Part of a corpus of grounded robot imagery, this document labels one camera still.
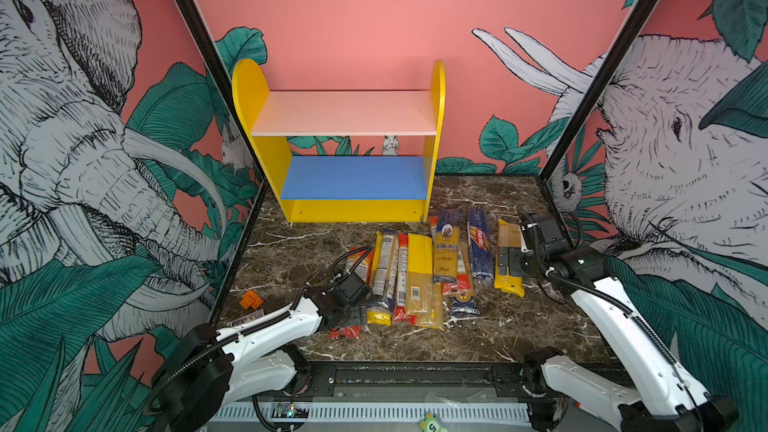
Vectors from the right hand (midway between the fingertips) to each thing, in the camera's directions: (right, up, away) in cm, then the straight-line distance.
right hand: (513, 255), depth 75 cm
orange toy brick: (-73, -15, +11) cm, 75 cm away
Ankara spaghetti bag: (-15, -1, +16) cm, 21 cm away
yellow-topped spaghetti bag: (-22, -14, +7) cm, 27 cm away
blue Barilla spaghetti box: (-3, -2, +19) cm, 19 cm away
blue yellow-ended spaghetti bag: (-34, -15, +7) cm, 38 cm away
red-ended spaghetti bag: (-29, -18, +7) cm, 34 cm away
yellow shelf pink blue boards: (-50, +32, +43) cm, 74 cm away
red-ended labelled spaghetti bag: (-10, -11, +11) cm, 19 cm away
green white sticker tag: (-22, -38, -7) cm, 44 cm away
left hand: (-43, -18, +9) cm, 47 cm away
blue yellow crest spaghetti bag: (-10, -16, +10) cm, 22 cm away
